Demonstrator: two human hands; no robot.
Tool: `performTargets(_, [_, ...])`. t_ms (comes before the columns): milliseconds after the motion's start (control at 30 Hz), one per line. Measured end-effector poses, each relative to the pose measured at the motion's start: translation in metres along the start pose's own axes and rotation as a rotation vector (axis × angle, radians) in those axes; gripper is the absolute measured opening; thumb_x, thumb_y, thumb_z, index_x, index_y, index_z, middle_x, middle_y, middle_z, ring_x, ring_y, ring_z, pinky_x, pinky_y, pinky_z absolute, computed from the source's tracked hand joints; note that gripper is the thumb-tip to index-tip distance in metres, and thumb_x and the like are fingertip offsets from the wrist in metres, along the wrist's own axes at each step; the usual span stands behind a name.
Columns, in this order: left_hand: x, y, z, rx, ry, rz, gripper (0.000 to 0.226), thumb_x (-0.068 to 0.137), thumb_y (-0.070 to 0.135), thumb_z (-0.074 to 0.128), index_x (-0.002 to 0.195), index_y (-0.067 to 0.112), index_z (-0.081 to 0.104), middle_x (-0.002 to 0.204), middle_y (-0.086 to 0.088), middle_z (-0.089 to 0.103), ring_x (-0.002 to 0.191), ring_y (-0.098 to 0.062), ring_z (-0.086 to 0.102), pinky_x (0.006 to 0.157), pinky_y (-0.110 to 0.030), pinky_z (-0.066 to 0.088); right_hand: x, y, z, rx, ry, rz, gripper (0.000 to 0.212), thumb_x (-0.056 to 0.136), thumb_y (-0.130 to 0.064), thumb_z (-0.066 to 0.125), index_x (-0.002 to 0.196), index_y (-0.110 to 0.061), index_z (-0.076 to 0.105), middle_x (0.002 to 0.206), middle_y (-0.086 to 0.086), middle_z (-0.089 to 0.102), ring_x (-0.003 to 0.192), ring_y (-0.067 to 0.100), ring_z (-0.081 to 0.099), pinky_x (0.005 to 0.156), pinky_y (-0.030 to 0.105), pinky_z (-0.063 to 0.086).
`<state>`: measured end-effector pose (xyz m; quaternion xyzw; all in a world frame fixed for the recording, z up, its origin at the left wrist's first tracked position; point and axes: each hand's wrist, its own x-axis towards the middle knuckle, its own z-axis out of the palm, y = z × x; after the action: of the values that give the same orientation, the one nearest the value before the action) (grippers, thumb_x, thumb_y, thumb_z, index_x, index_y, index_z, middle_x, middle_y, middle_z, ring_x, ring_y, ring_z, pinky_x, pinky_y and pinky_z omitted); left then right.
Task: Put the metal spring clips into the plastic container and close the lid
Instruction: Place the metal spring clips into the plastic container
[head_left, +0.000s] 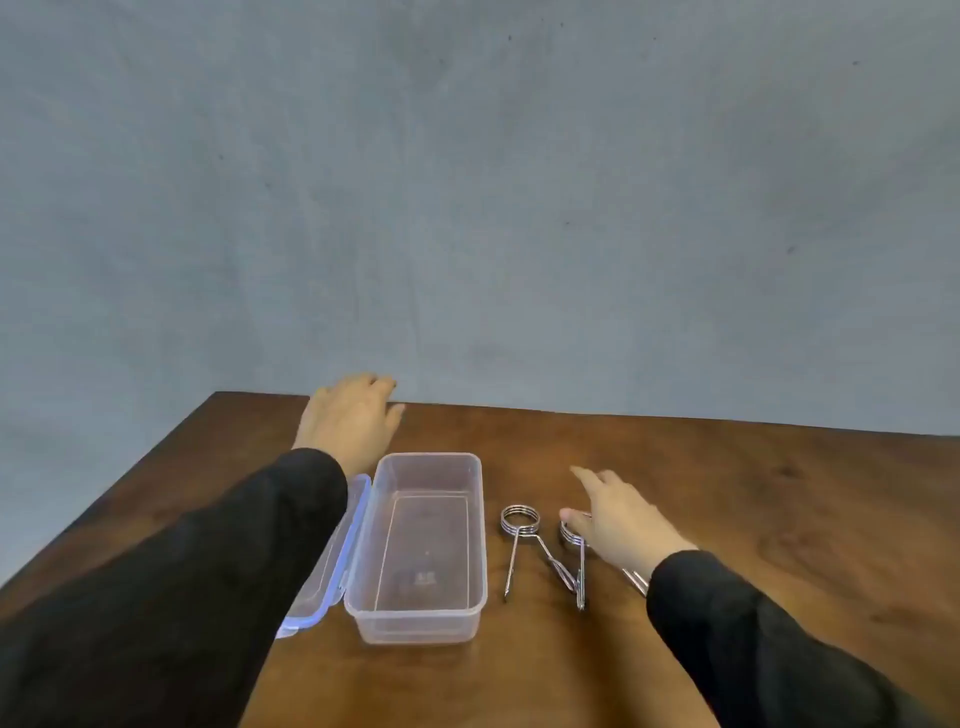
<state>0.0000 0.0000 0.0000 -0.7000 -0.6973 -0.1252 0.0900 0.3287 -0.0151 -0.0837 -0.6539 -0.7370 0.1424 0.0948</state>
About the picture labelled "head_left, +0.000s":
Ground clear plastic container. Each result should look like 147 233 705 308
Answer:
343 451 490 647

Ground person's right hand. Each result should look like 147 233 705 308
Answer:
559 465 700 583

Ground person's left forearm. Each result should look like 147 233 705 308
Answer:
0 447 351 728

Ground person's right forearm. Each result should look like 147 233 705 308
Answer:
645 549 939 728

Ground person's left hand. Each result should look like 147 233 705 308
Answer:
291 373 407 482

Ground clear lid with blue seal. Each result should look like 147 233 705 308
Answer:
274 473 374 641

